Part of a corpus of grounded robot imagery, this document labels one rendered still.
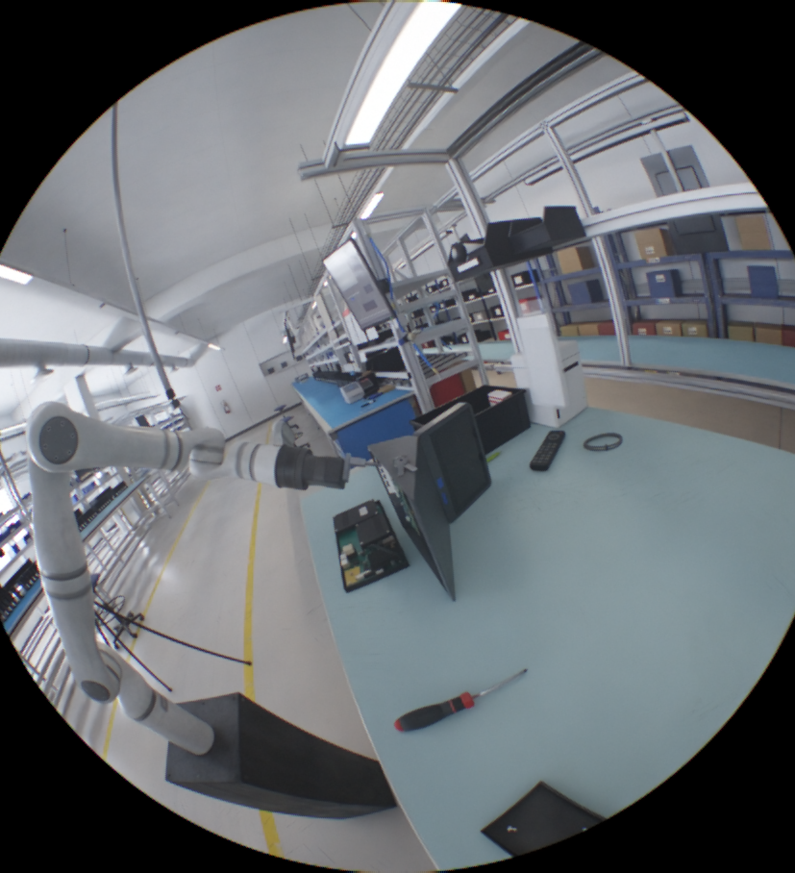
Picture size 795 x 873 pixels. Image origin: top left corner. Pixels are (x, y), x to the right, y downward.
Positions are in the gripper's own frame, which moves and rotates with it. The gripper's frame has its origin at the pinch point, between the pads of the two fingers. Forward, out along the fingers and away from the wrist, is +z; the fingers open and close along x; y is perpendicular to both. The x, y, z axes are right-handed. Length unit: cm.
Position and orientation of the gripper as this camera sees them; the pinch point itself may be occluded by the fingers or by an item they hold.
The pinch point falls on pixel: (382, 464)
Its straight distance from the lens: 53.9
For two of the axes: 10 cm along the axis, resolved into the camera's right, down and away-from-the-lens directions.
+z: 9.9, 1.1, 0.2
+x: 0.5, -3.1, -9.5
